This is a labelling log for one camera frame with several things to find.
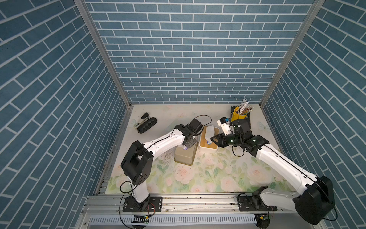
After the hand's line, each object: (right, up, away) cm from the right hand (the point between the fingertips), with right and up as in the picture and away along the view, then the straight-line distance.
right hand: (215, 138), depth 79 cm
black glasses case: (-46, +5, +24) cm, 52 cm away
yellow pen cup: (+19, +12, +23) cm, 32 cm away
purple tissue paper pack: (-17, -6, +5) cm, 19 cm away
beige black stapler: (-48, +11, +28) cm, 57 cm away
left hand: (-14, -3, +10) cm, 17 cm away
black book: (+32, +12, +33) cm, 48 cm away
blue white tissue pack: (-1, +1, +12) cm, 13 cm away
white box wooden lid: (-5, -5, +12) cm, 14 cm away
